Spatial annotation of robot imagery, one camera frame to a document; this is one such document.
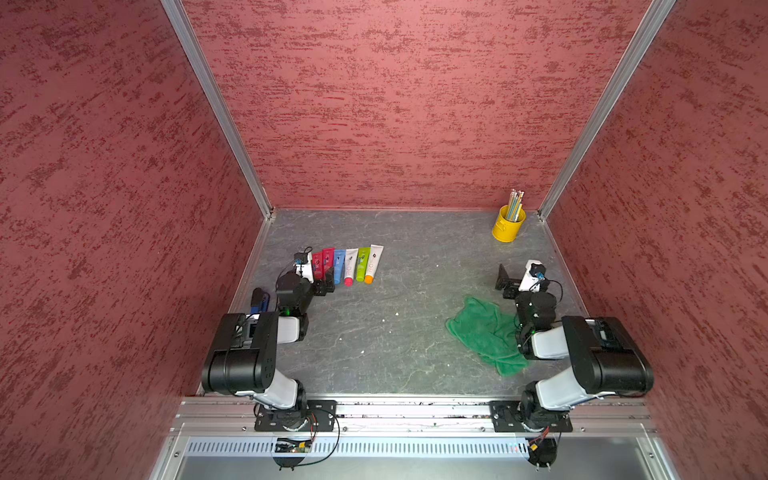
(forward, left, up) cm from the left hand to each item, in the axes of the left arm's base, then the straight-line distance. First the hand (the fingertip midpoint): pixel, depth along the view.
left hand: (319, 270), depth 93 cm
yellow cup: (+19, -65, -1) cm, 68 cm away
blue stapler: (-8, +19, -5) cm, 21 cm away
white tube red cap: (+11, -8, -7) cm, 16 cm away
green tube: (+7, -13, -6) cm, 16 cm away
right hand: (-1, -62, +4) cm, 62 cm away
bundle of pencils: (+26, -68, +6) cm, 73 cm away
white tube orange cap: (+12, -17, -7) cm, 22 cm away
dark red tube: (+6, +3, -7) cm, 10 cm away
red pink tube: (+11, 0, -7) cm, 14 cm away
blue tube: (+7, -5, -7) cm, 11 cm away
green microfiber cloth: (-18, -54, -6) cm, 57 cm away
